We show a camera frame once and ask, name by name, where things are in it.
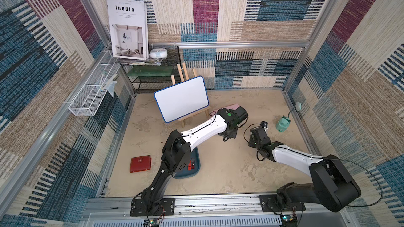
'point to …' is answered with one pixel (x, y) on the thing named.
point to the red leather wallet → (140, 163)
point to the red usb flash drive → (190, 166)
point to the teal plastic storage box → (187, 174)
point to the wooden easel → (182, 72)
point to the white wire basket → (87, 101)
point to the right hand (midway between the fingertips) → (254, 136)
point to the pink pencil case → (233, 106)
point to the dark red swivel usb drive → (193, 163)
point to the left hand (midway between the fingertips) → (228, 133)
